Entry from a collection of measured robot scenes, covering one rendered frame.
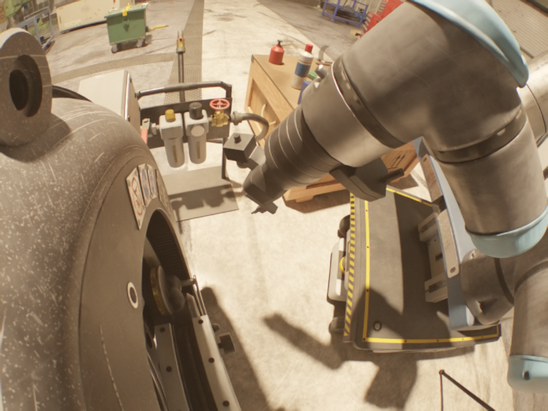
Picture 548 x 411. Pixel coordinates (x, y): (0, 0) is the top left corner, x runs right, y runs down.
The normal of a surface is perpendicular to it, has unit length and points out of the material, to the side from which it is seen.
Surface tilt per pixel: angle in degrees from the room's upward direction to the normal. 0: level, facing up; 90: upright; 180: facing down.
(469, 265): 70
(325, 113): 81
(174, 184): 0
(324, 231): 0
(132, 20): 90
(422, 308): 0
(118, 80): 22
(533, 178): 50
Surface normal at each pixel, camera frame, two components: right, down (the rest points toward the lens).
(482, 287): -0.85, -0.20
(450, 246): -0.96, -0.27
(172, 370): 0.04, -0.83
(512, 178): -0.43, 0.54
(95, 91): 0.31, -0.20
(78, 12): 0.07, 0.83
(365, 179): 0.51, -0.26
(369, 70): -0.79, 0.24
